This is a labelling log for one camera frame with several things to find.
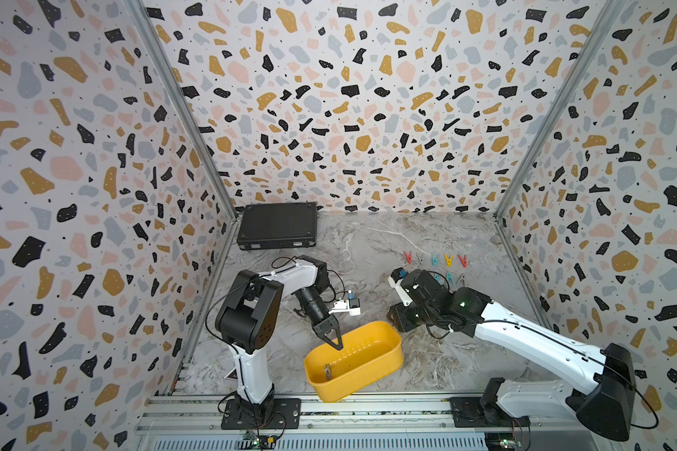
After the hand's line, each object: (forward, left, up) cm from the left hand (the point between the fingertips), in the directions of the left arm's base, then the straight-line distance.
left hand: (339, 346), depth 78 cm
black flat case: (+51, +26, -5) cm, 57 cm away
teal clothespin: (+34, -35, -7) cm, 50 cm away
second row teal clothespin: (+26, -39, -7) cm, 47 cm away
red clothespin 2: (+34, -46, -8) cm, 58 cm away
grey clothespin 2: (-7, +3, +1) cm, 8 cm away
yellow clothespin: (+34, -40, -8) cm, 53 cm away
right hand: (+6, -15, +8) cm, 17 cm away
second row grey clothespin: (+26, -43, -7) cm, 51 cm away
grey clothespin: (+35, -30, -7) cm, 46 cm away
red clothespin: (+36, -25, -8) cm, 45 cm away
